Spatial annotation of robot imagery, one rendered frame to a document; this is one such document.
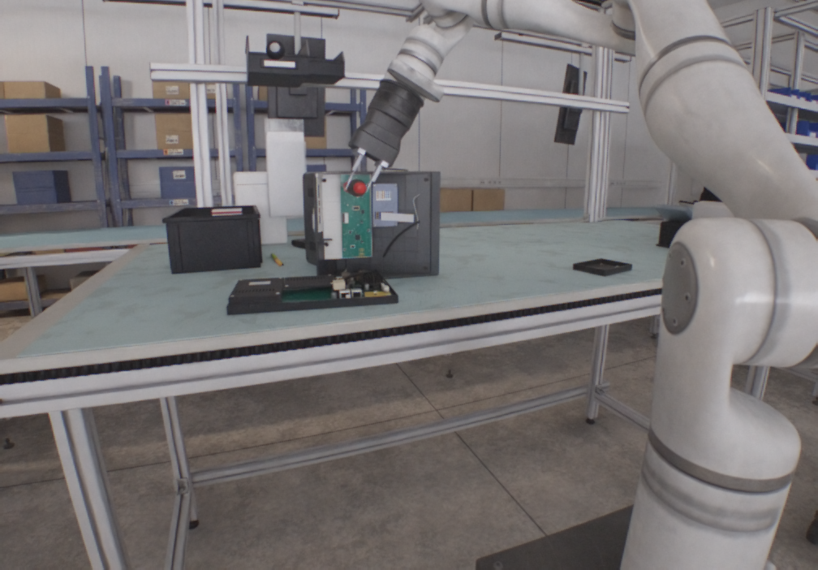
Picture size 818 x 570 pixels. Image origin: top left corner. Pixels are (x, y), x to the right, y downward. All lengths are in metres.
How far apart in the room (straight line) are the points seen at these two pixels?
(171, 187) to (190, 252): 3.43
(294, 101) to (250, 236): 1.75
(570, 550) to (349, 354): 0.38
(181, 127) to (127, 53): 1.03
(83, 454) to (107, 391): 0.18
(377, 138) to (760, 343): 0.56
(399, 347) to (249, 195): 0.76
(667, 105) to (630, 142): 7.04
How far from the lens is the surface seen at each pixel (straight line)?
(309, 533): 1.72
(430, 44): 0.72
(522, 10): 0.68
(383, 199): 0.83
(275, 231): 1.30
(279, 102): 2.64
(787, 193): 0.36
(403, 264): 0.87
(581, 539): 0.52
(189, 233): 0.99
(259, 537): 1.74
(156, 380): 0.66
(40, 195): 4.74
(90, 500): 0.89
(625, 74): 7.44
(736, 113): 0.40
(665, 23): 0.50
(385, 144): 0.69
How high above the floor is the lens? 1.20
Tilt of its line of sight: 12 degrees down
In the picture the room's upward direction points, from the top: straight up
